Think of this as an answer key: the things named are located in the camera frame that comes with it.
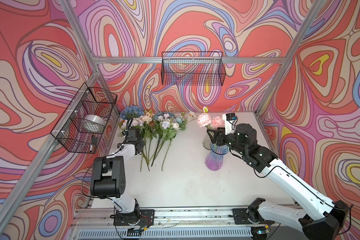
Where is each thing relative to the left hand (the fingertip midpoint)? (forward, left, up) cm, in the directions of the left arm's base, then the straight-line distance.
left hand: (140, 141), depth 97 cm
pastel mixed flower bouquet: (+3, -16, +3) cm, 17 cm away
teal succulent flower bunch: (+8, -19, +12) cm, 24 cm away
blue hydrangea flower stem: (+25, +11, +3) cm, 27 cm away
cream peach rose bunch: (+15, -3, +2) cm, 15 cm away
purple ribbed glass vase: (-12, -48, -3) cm, 49 cm away
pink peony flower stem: (-8, -38, +29) cm, 49 cm away
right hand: (-10, -43, +23) cm, 50 cm away
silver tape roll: (-8, +15, +28) cm, 33 cm away
